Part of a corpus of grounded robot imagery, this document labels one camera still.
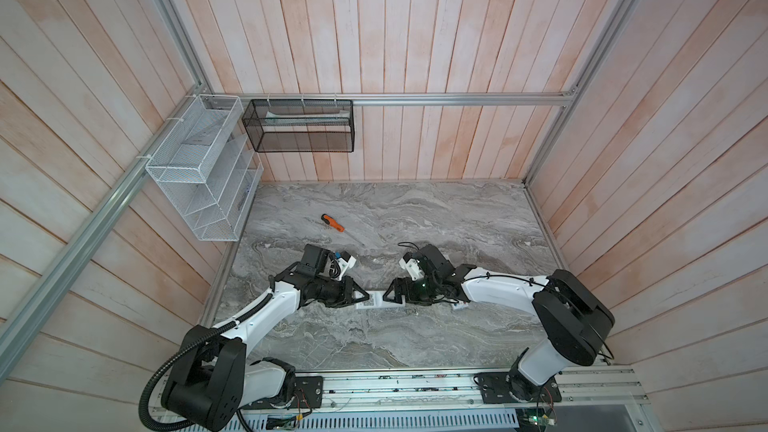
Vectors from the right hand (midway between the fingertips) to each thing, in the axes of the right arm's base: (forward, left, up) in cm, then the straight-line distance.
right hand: (393, 298), depth 86 cm
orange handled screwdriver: (+30, +23, -2) cm, 38 cm away
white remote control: (-2, +4, +4) cm, 6 cm away
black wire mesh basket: (+54, +33, +22) cm, 67 cm away
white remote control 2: (0, -20, -4) cm, 20 cm away
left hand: (-4, +8, +6) cm, 10 cm away
